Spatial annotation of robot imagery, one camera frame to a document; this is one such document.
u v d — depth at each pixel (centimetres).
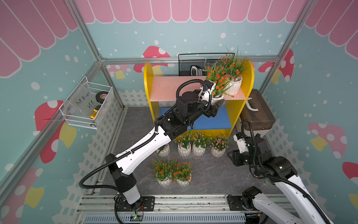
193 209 74
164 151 88
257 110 89
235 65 59
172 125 46
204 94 49
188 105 44
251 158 51
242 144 61
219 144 81
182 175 71
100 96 80
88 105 70
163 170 71
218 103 57
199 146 89
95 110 62
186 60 89
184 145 85
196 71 89
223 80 52
